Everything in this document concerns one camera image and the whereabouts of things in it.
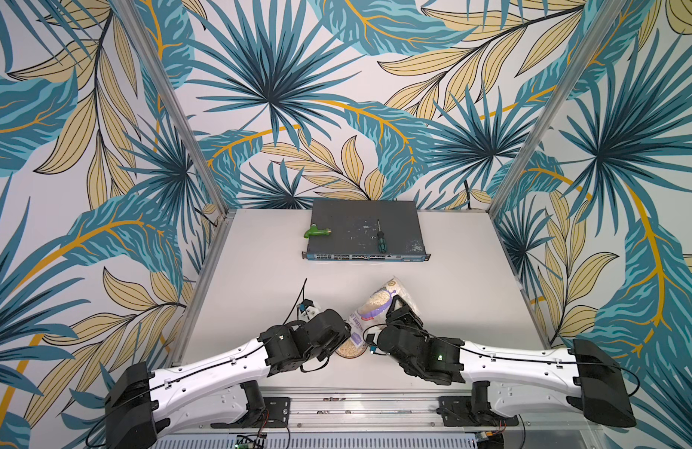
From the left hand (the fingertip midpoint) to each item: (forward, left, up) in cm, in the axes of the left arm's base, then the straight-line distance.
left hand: (349, 335), depth 75 cm
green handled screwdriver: (+35, -12, -5) cm, 37 cm away
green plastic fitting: (+42, +13, -6) cm, 45 cm away
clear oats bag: (+4, -6, +5) cm, 9 cm away
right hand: (+5, -11, +7) cm, 14 cm away
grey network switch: (+47, -1, -7) cm, 48 cm away
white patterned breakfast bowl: (-1, 0, -8) cm, 8 cm away
